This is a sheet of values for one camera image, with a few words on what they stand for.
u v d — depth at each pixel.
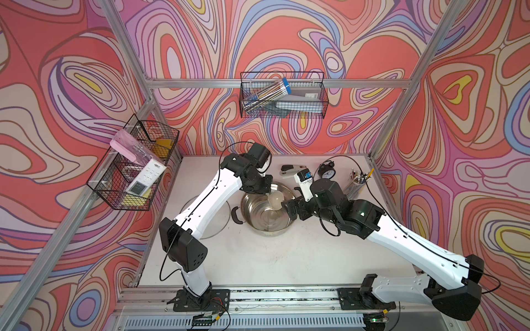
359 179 0.88
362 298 0.65
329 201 0.49
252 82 0.88
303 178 0.58
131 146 0.72
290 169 1.12
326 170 1.04
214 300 0.73
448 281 0.39
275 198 0.93
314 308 0.73
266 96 0.79
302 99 0.88
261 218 0.96
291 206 0.59
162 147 0.78
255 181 0.64
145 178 0.69
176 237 0.42
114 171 0.68
